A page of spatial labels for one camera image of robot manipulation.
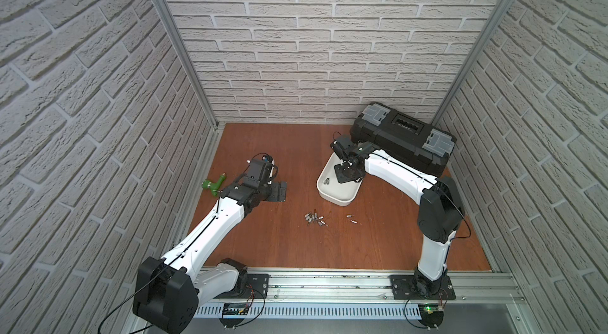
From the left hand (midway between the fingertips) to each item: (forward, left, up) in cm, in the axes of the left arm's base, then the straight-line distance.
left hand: (275, 182), depth 83 cm
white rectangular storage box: (+2, -25, -12) cm, 27 cm away
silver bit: (+8, -20, -12) cm, 24 cm away
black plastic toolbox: (+18, -51, +5) cm, 54 cm away
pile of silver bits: (-8, -13, -12) cm, 19 cm away
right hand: (+6, -27, -3) cm, 28 cm away
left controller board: (-36, +12, -17) cm, 41 cm away
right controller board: (-38, -50, -13) cm, 64 cm away
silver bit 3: (-10, -29, -13) cm, 33 cm away
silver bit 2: (-8, -27, -12) cm, 31 cm away
